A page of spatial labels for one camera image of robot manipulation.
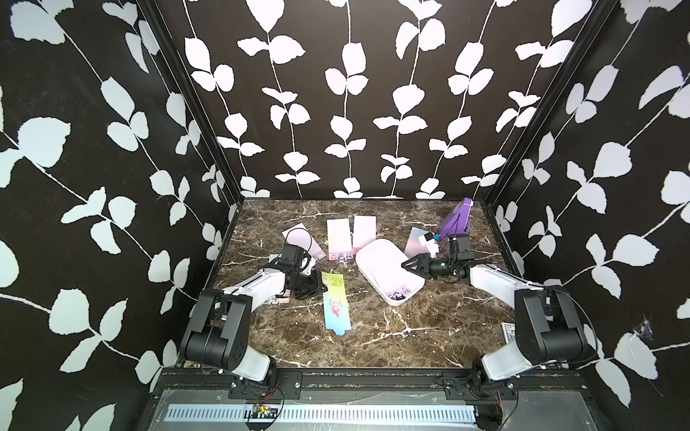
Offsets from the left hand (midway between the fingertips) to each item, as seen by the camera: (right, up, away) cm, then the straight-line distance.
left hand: (328, 285), depth 89 cm
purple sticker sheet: (-13, +16, +18) cm, 27 cm away
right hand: (+25, +8, -3) cm, 27 cm away
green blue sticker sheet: (+3, -7, -2) cm, 8 cm away
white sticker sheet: (+3, +13, +19) cm, 23 cm away
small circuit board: (-17, -30, -19) cm, 39 cm away
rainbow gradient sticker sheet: (-17, -6, +1) cm, 17 cm away
